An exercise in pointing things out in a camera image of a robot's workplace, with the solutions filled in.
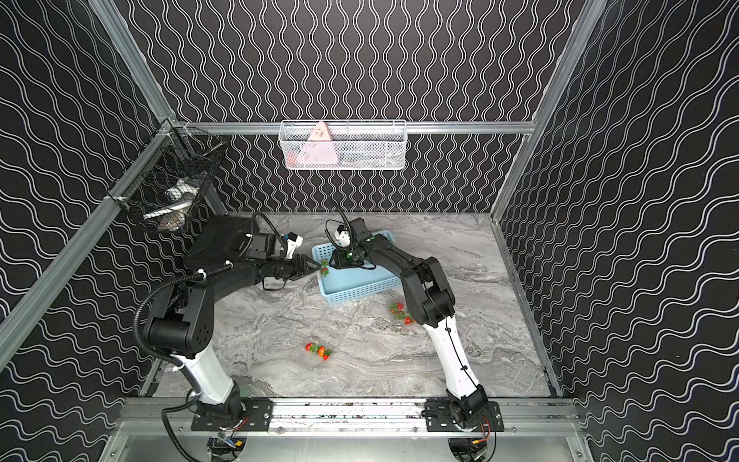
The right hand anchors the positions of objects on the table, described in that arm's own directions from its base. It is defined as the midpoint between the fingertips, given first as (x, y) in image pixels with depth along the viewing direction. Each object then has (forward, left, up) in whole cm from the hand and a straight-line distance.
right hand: (335, 262), depth 102 cm
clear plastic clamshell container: (-18, -23, -3) cm, 29 cm away
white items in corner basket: (+4, +45, +26) cm, 52 cm away
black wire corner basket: (+13, +53, +24) cm, 60 cm away
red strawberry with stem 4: (-16, -22, -2) cm, 28 cm away
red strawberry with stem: (-29, +6, -3) cm, 30 cm away
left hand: (-6, +5, +7) cm, 11 cm away
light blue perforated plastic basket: (-8, -3, -2) cm, 9 cm away
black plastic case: (+8, +41, +3) cm, 42 cm away
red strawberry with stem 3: (-32, -1, -1) cm, 32 cm away
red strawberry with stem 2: (-30, +1, -2) cm, 30 cm away
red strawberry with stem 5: (-16, -20, -3) cm, 26 cm away
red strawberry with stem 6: (-20, -25, -3) cm, 32 cm away
